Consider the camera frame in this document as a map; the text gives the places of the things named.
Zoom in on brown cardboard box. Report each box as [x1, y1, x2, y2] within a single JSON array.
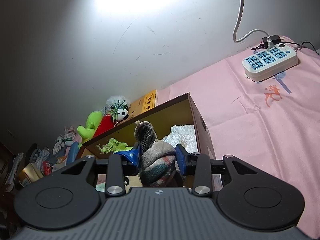
[[75, 92, 223, 193]]

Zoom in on panda plush with fluff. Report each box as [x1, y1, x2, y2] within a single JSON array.
[[102, 96, 130, 122]]

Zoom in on white blue power strip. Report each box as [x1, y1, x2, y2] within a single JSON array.
[[242, 43, 298, 82]]

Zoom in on white power cable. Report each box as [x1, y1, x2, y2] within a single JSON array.
[[232, 0, 271, 43]]

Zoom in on multicolour knotted sock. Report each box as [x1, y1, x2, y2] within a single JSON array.
[[135, 121, 176, 187]]

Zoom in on yellow chinese book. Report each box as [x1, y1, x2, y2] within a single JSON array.
[[129, 90, 157, 119]]

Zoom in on red plush toy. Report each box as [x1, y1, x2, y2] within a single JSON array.
[[93, 115, 116, 138]]

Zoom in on pink printed bedsheet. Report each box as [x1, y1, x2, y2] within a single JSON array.
[[157, 48, 319, 238]]

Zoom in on lime green mesh cloth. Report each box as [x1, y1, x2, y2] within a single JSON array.
[[97, 138, 133, 154]]

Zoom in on black charger plug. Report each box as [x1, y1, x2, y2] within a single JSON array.
[[250, 35, 285, 51]]

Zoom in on orange booklet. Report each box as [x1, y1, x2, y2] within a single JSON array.
[[52, 155, 67, 172]]

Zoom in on blue glasses case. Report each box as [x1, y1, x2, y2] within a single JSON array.
[[66, 141, 79, 165]]

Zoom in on red small object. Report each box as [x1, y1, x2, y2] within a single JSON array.
[[42, 161, 53, 176]]

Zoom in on lime green plush toy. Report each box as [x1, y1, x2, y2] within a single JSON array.
[[77, 111, 103, 148]]

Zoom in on white knotted glove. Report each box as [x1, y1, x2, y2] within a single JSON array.
[[52, 126, 76, 155]]

